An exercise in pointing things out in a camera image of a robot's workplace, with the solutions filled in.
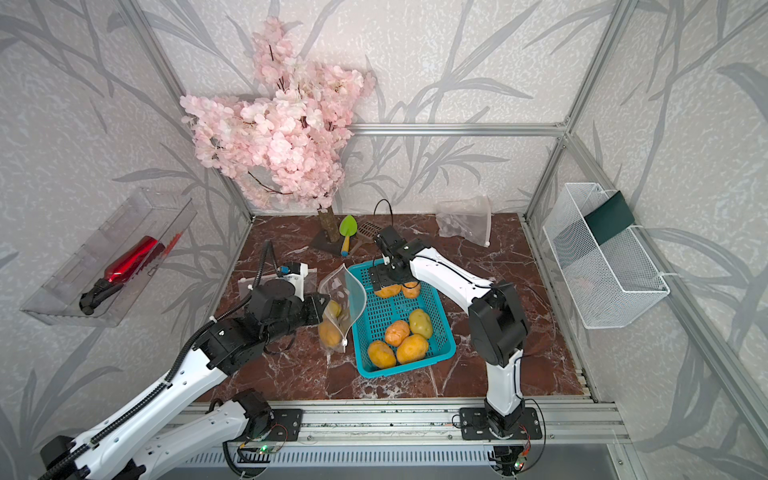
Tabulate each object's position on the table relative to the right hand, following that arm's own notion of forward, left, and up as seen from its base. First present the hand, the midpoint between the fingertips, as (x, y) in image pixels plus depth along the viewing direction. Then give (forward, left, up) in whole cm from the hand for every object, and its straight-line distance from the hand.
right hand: (388, 275), depth 89 cm
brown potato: (-1, 0, -7) cm, 7 cm away
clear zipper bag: (-9, +11, -1) cm, 14 cm away
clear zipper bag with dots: (+3, +49, -10) cm, 50 cm away
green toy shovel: (+29, +17, -10) cm, 35 cm away
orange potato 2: (-15, -3, -6) cm, 17 cm away
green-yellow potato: (-12, -10, -7) cm, 17 cm away
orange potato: (-18, +15, -2) cm, 24 cm away
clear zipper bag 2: (+34, -32, -11) cm, 48 cm away
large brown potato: (-20, -7, -5) cm, 22 cm away
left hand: (-14, +12, +11) cm, 21 cm away
